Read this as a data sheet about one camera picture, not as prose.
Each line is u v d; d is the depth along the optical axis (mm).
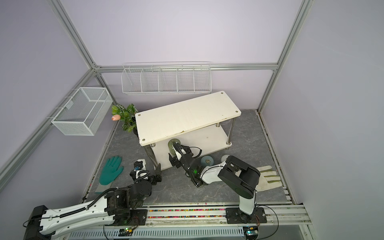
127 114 831
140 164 628
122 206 550
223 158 862
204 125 681
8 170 504
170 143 858
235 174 482
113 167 896
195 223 735
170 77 969
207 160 841
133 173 688
